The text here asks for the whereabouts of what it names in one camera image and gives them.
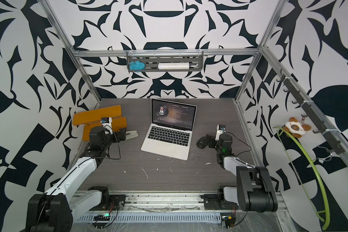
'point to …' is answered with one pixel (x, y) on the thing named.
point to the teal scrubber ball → (137, 65)
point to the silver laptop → (169, 133)
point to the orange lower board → (118, 123)
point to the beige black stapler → (131, 134)
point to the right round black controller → (227, 221)
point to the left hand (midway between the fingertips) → (114, 126)
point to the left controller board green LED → (102, 217)
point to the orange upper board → (96, 115)
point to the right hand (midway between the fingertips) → (212, 132)
